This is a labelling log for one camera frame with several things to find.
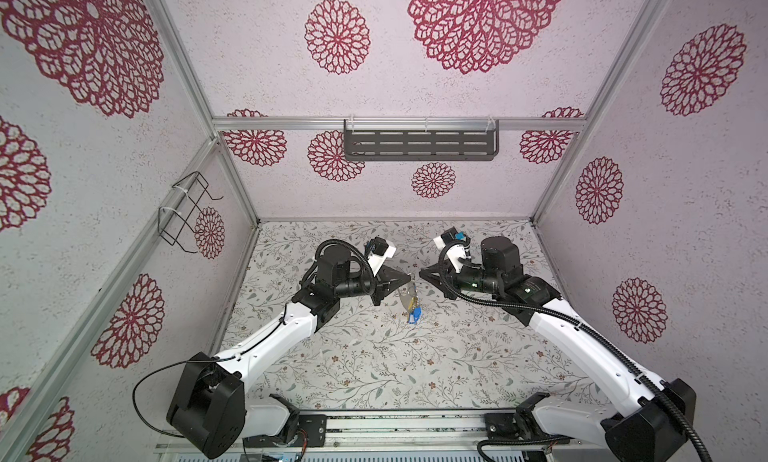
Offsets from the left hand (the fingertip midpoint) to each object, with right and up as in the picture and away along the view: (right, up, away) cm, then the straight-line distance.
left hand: (406, 281), depth 73 cm
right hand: (+4, +4, -2) cm, 6 cm away
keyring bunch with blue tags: (+1, -5, 0) cm, 5 cm away
